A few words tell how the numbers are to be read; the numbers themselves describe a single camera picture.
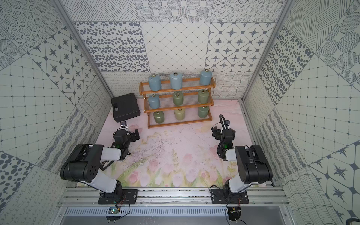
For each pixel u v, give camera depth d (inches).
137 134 35.6
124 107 43.7
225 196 26.6
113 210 28.1
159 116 38.8
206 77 33.9
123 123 32.7
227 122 32.0
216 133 33.1
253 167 18.0
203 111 40.6
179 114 40.3
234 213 28.8
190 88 34.7
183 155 35.2
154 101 35.6
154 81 32.2
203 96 36.8
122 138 29.1
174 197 30.0
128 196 28.9
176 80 32.3
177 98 36.9
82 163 18.0
